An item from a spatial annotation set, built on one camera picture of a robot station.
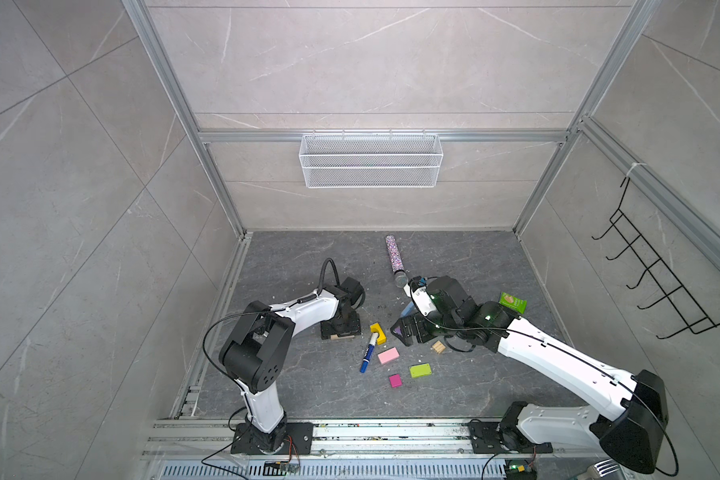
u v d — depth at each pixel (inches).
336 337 32.9
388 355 34.2
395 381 32.6
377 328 35.5
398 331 26.6
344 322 30.8
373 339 35.1
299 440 28.7
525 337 19.2
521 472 27.6
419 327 25.5
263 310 19.8
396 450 28.7
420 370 33.1
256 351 18.6
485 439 28.7
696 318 23.1
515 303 38.6
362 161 39.4
